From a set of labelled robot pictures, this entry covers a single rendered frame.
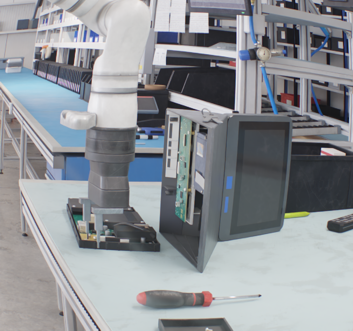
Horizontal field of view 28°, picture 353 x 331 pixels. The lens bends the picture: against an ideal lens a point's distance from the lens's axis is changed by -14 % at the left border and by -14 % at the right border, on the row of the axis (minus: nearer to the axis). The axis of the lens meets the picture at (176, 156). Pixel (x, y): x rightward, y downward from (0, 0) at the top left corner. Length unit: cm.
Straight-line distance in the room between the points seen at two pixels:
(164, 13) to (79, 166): 118
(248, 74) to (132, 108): 171
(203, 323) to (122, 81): 42
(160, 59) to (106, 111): 260
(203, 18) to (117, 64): 205
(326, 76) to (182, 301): 215
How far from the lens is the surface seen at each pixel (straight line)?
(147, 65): 386
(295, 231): 139
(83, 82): 471
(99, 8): 116
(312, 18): 296
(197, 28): 322
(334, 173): 158
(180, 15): 346
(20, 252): 461
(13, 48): 1237
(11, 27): 1235
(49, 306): 367
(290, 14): 291
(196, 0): 262
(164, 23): 369
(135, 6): 111
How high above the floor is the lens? 133
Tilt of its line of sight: 9 degrees down
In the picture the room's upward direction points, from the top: 3 degrees clockwise
